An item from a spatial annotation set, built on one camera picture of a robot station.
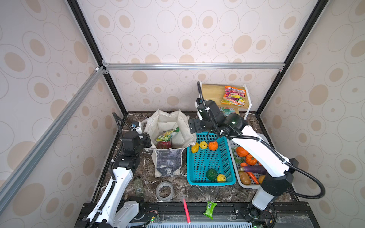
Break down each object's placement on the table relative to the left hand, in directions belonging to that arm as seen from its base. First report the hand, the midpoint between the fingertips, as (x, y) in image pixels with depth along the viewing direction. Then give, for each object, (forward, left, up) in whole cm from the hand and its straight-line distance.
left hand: (149, 131), depth 77 cm
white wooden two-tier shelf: (+25, -38, +7) cm, 46 cm away
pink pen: (-35, -21, -22) cm, 46 cm away
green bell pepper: (-17, -35, -19) cm, 44 cm away
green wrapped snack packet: (-34, -33, -22) cm, 52 cm away
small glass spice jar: (-24, +6, -21) cm, 32 cm away
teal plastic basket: (-6, -43, -24) cm, 49 cm away
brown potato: (-19, -54, -18) cm, 60 cm away
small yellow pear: (+3, -32, -20) cm, 38 cm away
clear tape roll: (-22, -6, -22) cm, 32 cm away
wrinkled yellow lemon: (0, -26, -20) cm, 33 cm away
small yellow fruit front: (-19, -40, -18) cm, 48 cm away
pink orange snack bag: (+16, -47, +11) cm, 51 cm away
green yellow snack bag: (+5, -8, -14) cm, 16 cm away
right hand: (0, -26, +9) cm, 28 cm away
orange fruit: (+2, -38, -20) cm, 43 cm away
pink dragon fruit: (0, -6, -15) cm, 17 cm away
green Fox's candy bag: (+21, -47, -6) cm, 52 cm away
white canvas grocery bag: (-13, -11, -9) cm, 20 cm away
